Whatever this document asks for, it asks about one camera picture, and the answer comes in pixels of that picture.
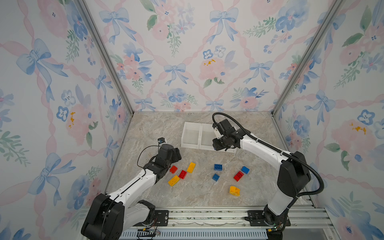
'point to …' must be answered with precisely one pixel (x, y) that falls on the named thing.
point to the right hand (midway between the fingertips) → (215, 143)
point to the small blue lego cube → (215, 177)
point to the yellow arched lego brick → (235, 191)
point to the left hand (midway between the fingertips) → (174, 150)
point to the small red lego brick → (173, 169)
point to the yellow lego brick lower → (174, 180)
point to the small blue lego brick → (245, 169)
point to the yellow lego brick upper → (191, 167)
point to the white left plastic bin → (191, 135)
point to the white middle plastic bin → (207, 134)
